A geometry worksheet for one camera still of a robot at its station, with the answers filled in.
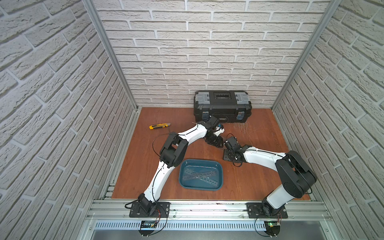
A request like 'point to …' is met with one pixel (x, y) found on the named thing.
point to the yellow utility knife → (155, 126)
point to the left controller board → (147, 227)
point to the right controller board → (272, 228)
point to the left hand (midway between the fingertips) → (223, 145)
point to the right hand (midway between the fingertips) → (227, 156)
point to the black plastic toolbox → (229, 106)
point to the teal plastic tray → (211, 168)
